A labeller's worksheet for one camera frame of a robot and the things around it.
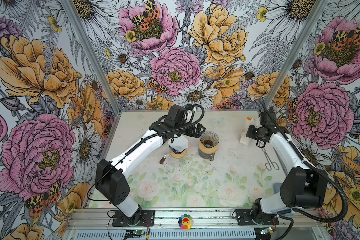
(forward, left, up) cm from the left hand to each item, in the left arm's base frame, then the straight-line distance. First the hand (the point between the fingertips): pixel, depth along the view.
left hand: (196, 131), depth 78 cm
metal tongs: (-7, -45, -24) cm, 51 cm away
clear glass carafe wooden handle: (-5, +11, -24) cm, 27 cm away
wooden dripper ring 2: (-6, +9, -14) cm, 18 cm away
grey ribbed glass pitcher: (-2, -8, -22) cm, 23 cm away
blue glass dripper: (-4, +11, -13) cm, 17 cm away
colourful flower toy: (-36, +6, -23) cm, 43 cm away
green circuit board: (-40, +28, -25) cm, 55 cm away
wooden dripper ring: (-2, -7, -16) cm, 18 cm away
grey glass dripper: (+4, -9, -12) cm, 16 cm away
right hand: (+3, -31, -9) cm, 33 cm away
